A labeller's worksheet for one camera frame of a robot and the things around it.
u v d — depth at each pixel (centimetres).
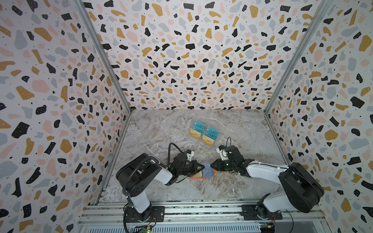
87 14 72
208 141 98
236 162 71
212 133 97
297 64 93
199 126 100
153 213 73
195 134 101
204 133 99
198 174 84
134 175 48
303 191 44
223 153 81
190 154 85
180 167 72
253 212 74
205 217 73
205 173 86
